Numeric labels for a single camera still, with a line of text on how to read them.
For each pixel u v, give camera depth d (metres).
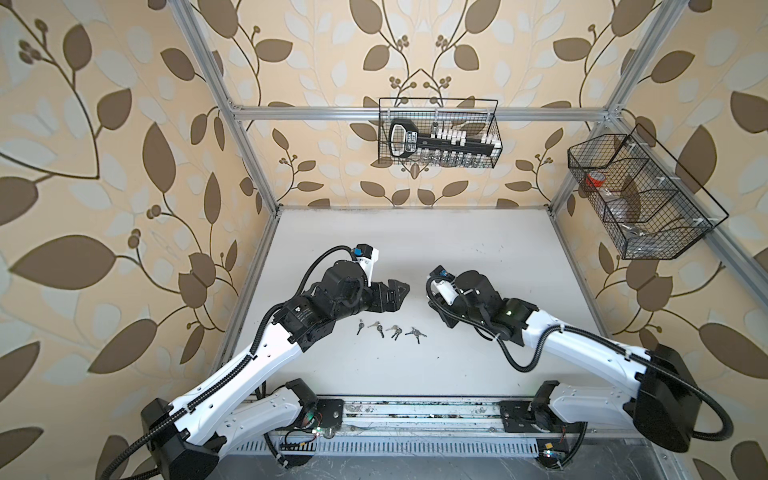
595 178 0.88
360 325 0.90
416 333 0.89
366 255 0.63
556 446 0.71
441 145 0.85
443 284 0.69
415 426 0.74
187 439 0.38
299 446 0.73
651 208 0.73
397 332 0.89
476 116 0.91
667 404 0.39
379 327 0.90
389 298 0.62
